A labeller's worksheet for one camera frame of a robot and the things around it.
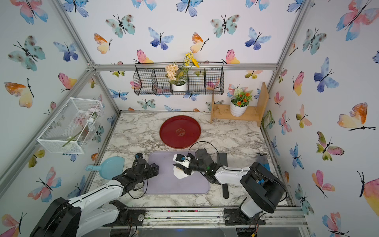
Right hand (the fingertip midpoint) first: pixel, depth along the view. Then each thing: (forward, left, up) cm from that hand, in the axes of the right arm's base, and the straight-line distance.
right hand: (176, 160), depth 80 cm
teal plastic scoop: (-1, +42, -13) cm, 44 cm away
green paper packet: (+41, -61, -9) cm, 74 cm away
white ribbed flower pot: (+39, -37, -1) cm, 54 cm away
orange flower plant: (+42, -39, +9) cm, 57 cm away
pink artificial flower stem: (+14, +44, +19) cm, 49 cm away
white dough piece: (-2, -1, -13) cm, 13 cm away
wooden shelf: (+44, -52, -7) cm, 68 cm away
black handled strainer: (+7, -26, -10) cm, 29 cm away
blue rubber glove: (+8, -51, -11) cm, 53 cm away
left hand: (0, +13, -11) cm, 17 cm away
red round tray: (+29, +3, -13) cm, 31 cm away
